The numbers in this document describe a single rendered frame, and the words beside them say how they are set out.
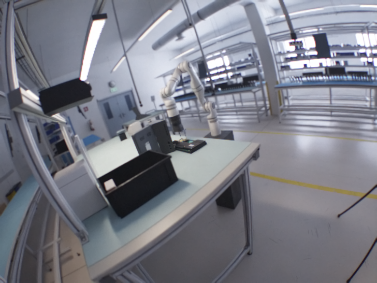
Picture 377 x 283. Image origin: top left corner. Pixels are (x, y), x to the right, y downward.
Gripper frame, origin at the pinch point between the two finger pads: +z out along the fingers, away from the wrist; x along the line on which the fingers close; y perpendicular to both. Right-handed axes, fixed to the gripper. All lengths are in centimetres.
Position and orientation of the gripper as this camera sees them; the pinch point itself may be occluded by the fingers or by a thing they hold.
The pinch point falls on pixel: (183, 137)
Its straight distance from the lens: 115.4
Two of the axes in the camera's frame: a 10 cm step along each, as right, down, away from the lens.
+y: -6.0, 4.3, -6.8
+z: 2.7, 9.0, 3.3
